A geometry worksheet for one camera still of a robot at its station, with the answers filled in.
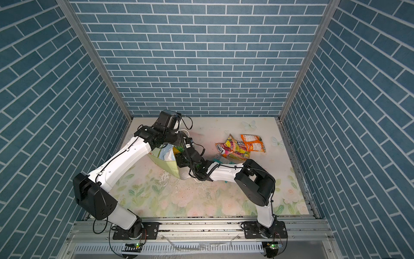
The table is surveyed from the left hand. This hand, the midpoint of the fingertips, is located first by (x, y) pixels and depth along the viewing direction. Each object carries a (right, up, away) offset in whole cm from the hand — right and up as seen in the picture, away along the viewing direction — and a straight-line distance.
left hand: (182, 136), depth 82 cm
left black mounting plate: (-13, -44, -8) cm, 46 cm away
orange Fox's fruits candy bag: (+33, -10, +17) cm, 38 cm away
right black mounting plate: (+34, -44, -8) cm, 56 cm away
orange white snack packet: (+42, -5, +20) cm, 47 cm away
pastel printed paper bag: (-8, -9, -3) cm, 12 cm away
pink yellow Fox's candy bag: (+26, -7, +17) cm, 32 cm away
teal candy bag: (+21, -14, +14) cm, 29 cm away
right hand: (-3, -9, +5) cm, 11 cm away
